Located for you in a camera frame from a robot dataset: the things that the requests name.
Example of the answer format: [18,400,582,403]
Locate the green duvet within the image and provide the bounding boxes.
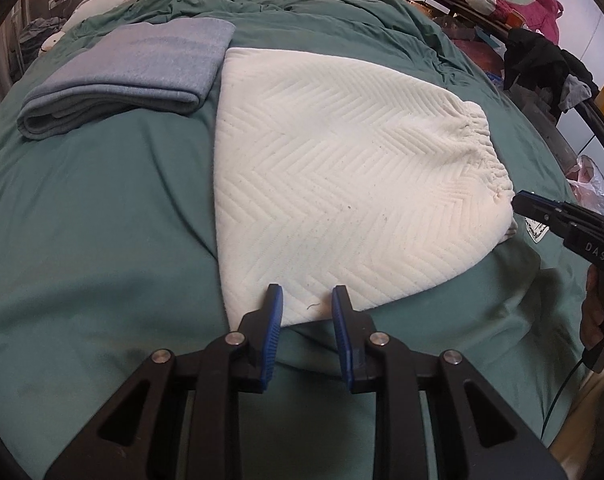
[0,0,590,480]

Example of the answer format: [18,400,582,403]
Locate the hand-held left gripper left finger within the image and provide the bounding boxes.
[44,284,285,480]

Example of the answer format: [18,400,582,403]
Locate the white goose plush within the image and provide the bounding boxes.
[36,0,112,56]

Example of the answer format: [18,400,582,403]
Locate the person's right hand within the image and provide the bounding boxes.
[579,265,604,352]

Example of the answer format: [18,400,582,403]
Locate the folded grey garment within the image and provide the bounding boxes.
[18,17,237,138]

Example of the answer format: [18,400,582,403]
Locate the small grey cloth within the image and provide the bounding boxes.
[557,74,593,113]

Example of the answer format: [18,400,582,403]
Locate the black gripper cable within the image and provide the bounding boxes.
[539,355,590,436]

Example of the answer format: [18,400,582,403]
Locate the black clothes pile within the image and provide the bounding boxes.
[504,27,600,111]

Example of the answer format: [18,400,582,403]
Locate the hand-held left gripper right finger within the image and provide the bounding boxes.
[331,284,568,480]

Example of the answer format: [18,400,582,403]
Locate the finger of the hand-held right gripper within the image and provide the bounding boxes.
[513,189,570,207]
[512,202,578,241]

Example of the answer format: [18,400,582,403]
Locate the cream herringbone pants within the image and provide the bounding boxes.
[214,47,550,328]

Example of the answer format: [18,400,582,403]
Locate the grey clothes pile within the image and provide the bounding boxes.
[19,16,67,51]

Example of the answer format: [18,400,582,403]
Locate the pink plastic bag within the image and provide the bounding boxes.
[564,155,604,218]

